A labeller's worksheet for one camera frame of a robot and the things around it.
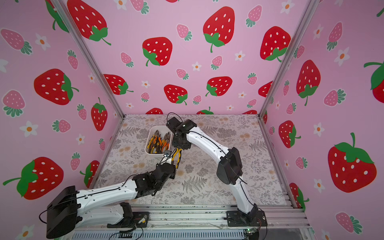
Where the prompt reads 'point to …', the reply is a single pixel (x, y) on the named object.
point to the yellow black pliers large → (151, 141)
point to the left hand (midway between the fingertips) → (175, 162)
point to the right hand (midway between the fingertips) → (182, 143)
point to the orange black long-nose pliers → (166, 145)
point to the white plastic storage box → (151, 130)
